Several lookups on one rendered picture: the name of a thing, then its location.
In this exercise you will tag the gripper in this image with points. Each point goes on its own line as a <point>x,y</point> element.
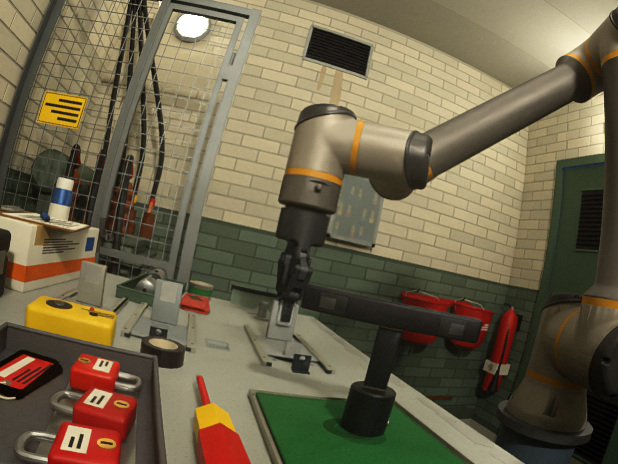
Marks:
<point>304,227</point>

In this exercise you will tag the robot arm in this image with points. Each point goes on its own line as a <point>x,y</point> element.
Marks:
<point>483,116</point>

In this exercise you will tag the grey stub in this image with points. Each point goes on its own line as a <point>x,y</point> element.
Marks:
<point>262,310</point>

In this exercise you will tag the green felt mat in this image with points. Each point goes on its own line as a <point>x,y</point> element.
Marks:
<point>299,434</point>

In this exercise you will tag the grey key board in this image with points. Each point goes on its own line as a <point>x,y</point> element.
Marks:
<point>357,217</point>

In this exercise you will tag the green and white tin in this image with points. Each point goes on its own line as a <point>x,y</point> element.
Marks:
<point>200,288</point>

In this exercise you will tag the red pouch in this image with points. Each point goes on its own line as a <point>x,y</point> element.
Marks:
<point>195,304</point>

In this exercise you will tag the red fire bucket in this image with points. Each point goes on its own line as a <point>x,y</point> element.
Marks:
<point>475,309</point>
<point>425,300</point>

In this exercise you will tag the silver metal dome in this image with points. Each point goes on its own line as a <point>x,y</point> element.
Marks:
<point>146,284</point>

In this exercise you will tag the grey mesh cage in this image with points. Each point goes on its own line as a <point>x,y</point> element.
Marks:
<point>217,145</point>

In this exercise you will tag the black tape roll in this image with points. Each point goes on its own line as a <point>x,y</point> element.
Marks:
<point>164,358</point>

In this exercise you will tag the green tray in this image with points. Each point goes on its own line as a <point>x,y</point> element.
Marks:
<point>128,290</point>

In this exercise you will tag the red and yellow voltage tester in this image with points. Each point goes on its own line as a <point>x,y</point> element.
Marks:
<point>215,429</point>

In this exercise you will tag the tan paper ribbon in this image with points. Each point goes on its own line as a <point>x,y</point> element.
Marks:
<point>337,89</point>
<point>321,78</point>

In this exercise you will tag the red fire extinguisher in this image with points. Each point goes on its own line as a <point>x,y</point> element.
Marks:
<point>500,347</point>

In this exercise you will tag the red padlock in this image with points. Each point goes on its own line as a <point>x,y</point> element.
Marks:
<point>94,374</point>
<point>104,415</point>
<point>82,446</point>

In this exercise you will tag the black vent grille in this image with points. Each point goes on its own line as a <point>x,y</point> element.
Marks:
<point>338,50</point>

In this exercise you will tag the yellow tester box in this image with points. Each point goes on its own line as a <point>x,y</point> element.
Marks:
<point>67,321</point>

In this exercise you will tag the brown clipboard with paper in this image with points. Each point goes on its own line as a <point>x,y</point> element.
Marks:
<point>58,224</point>

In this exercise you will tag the white and blue can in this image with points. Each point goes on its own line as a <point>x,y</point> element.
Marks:
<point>61,198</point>

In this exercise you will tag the white box with orange stripe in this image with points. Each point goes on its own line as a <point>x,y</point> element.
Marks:
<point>43,256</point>

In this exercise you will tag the dark grey tray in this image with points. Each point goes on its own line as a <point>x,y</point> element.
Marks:
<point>48,340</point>

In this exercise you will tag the blue pen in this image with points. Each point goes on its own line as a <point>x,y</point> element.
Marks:
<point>45,216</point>

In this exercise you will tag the green drum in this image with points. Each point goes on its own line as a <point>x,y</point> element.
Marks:
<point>48,166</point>

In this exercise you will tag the green door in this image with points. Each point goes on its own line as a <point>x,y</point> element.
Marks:
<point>570,217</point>

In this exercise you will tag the yellow sign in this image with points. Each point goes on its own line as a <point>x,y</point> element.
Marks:
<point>62,110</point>

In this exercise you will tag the red and black tag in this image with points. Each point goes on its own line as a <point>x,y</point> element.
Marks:
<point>26,372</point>

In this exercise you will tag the grey shutter rail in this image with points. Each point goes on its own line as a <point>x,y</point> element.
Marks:
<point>134,319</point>
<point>191,333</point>
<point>316,355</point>
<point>258,345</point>

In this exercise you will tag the metal hasp bracket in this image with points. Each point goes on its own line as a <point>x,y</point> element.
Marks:
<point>155,331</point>
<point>301,364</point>

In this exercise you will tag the round wall lamp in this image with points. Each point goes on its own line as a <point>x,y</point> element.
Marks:
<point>192,26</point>

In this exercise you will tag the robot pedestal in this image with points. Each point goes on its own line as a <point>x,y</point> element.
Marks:
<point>531,444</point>

